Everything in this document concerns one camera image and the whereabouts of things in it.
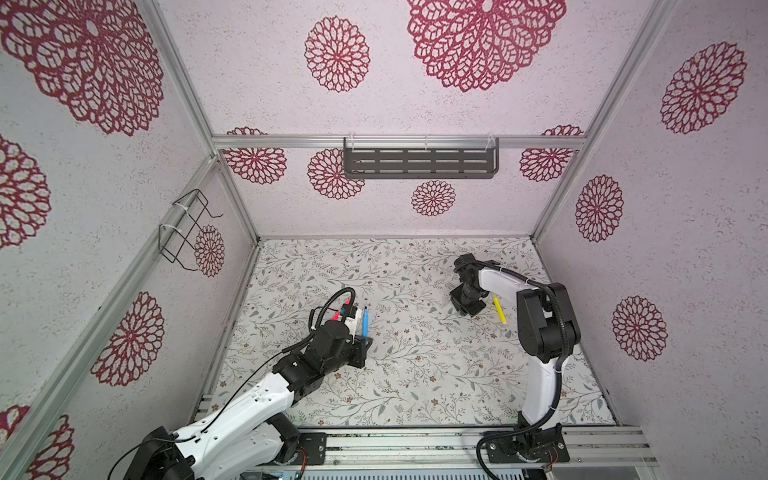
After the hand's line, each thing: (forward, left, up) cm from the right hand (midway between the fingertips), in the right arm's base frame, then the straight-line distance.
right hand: (456, 304), depth 101 cm
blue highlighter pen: (-18, +28, +17) cm, 37 cm away
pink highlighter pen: (-21, +34, +25) cm, 47 cm away
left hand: (-21, +28, +11) cm, 36 cm away
